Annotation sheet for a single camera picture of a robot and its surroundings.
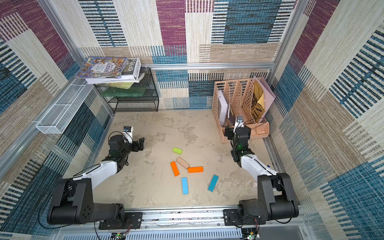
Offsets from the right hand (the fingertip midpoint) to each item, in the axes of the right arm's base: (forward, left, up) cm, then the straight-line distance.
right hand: (237, 121), depth 87 cm
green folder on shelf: (+22, +64, +5) cm, 68 cm away
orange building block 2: (-20, +25, -20) cm, 38 cm away
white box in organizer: (+13, +6, -1) cm, 15 cm away
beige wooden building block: (-16, +32, -19) cm, 40 cm away
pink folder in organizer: (+12, -19, +9) cm, 24 cm away
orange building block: (-19, +36, -20) cm, 46 cm away
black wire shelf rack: (+33, +65, -8) cm, 73 cm away
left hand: (-4, +60, -7) cm, 60 cm away
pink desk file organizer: (+26, -6, -11) cm, 29 cm away
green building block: (-8, +36, -19) cm, 41 cm away
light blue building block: (-29, +30, -20) cm, 46 cm away
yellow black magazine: (+15, -17, -3) cm, 23 cm away
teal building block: (-28, +14, -21) cm, 38 cm away
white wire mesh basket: (-9, +88, +14) cm, 89 cm away
